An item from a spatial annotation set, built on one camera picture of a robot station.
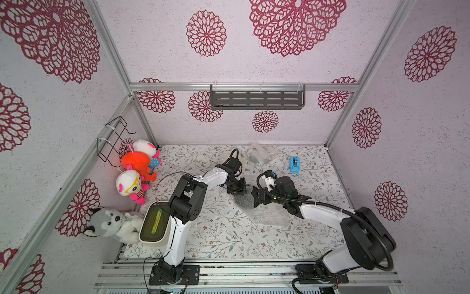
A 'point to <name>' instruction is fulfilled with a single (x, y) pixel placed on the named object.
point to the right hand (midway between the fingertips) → (254, 190)
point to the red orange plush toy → (139, 162)
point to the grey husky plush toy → (110, 222)
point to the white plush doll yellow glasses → (128, 183)
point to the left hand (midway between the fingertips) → (246, 192)
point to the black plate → (245, 200)
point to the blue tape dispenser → (295, 165)
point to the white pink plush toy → (145, 146)
